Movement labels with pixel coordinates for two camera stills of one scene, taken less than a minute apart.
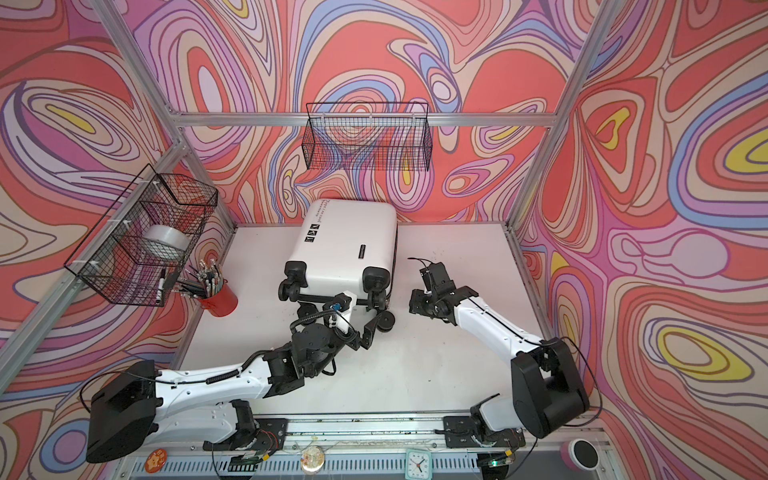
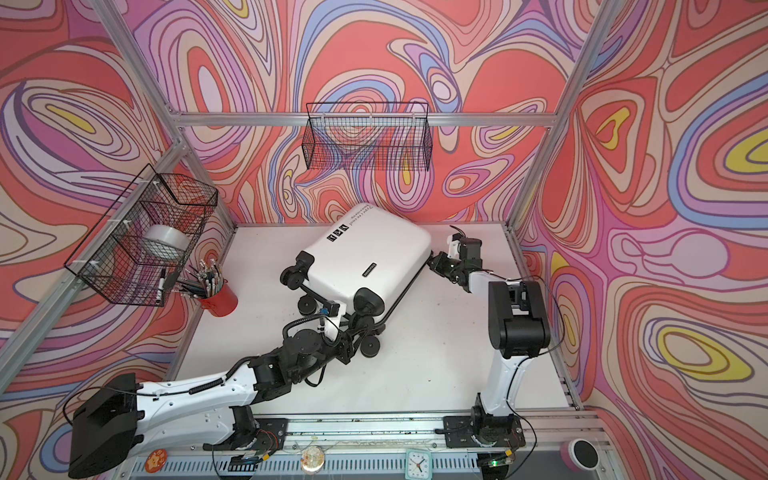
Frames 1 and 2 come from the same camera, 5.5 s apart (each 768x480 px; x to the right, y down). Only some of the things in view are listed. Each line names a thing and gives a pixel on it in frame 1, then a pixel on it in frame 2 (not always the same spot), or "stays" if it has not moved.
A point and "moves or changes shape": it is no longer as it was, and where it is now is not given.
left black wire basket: [152, 234] stays
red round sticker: [155, 460] stays
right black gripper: [416, 297] → [439, 266]
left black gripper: [367, 338] → [345, 346]
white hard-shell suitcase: [343, 246] moves or changes shape
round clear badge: [312, 460] stays
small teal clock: [418, 464] stays
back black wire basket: [367, 136] stays
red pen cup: [221, 304] stays
